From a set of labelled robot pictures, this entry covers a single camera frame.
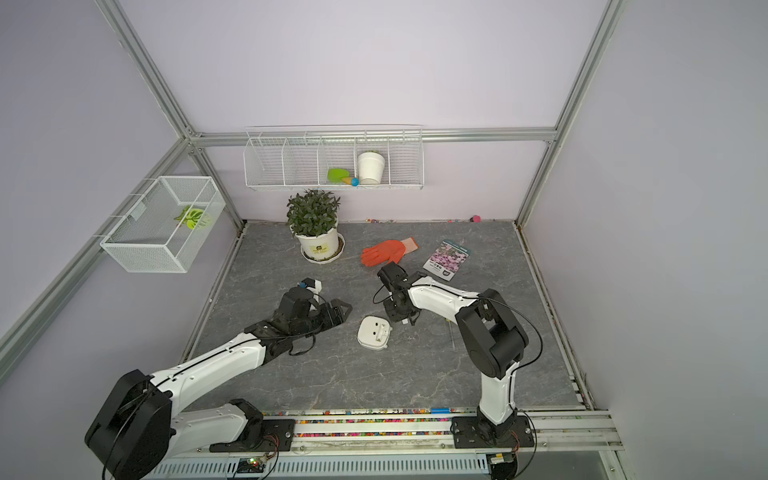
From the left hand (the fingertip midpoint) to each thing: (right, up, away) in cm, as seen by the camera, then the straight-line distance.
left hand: (344, 313), depth 84 cm
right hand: (+15, -1, +10) cm, 18 cm away
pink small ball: (+48, +31, +40) cm, 70 cm away
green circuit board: (-21, -34, -12) cm, 42 cm away
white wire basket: (-50, +24, 0) cm, 56 cm away
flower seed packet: (+33, +15, +25) cm, 44 cm away
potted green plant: (-12, +28, +13) cm, 33 cm away
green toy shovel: (-5, +43, +16) cm, 46 cm away
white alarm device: (+8, -6, +3) cm, 11 cm away
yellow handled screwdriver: (+31, -5, +8) cm, 32 cm away
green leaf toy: (-42, +27, -3) cm, 50 cm away
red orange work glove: (+11, +17, +28) cm, 35 cm away
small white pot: (+7, +44, +9) cm, 45 cm away
